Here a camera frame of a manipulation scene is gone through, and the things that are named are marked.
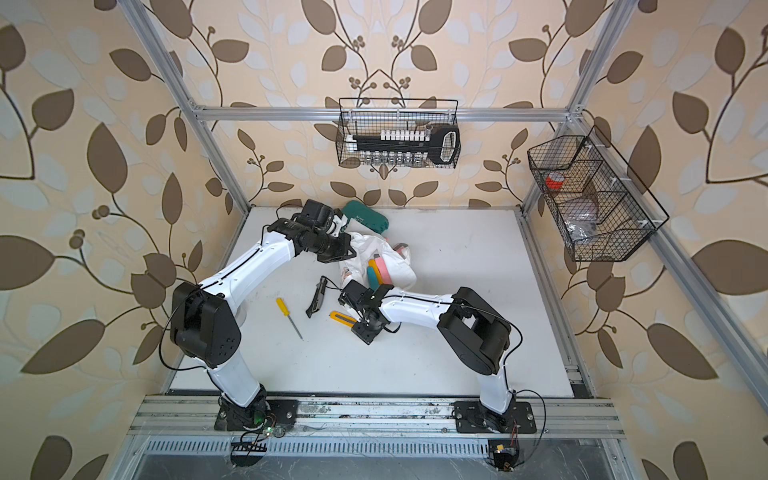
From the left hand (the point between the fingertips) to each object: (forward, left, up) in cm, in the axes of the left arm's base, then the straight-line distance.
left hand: (352, 248), depth 85 cm
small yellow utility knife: (+7, -5, -17) cm, 19 cm away
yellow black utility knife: (-14, +3, -19) cm, 23 cm away
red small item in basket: (+17, -59, +12) cm, 63 cm away
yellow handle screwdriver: (-11, +22, -19) cm, 31 cm away
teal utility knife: (0, -5, -16) cm, 17 cm away
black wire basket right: (+1, -64, +16) cm, 66 cm away
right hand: (-16, -5, -18) cm, 25 cm away
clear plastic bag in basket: (-1, -58, +15) cm, 60 cm away
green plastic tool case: (+32, 0, -18) cm, 36 cm away
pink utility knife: (+2, -9, -15) cm, 18 cm away
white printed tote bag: (-1, -14, -9) cm, 16 cm away
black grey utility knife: (-6, +12, -19) cm, 24 cm away
